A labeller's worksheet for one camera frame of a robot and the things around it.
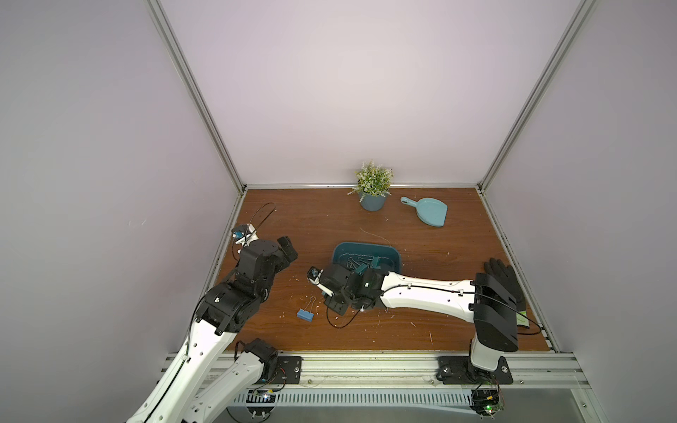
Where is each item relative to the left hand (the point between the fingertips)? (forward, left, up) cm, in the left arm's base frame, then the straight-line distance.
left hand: (281, 243), depth 70 cm
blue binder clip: (-10, -4, -26) cm, 29 cm away
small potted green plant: (+34, -27, -12) cm, 45 cm away
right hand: (-5, -12, -16) cm, 21 cm away
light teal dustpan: (+35, -53, -27) cm, 69 cm away
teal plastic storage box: (+11, -22, -26) cm, 36 cm away
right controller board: (-32, -55, -27) cm, 69 cm away
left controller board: (-32, +6, -29) cm, 43 cm away
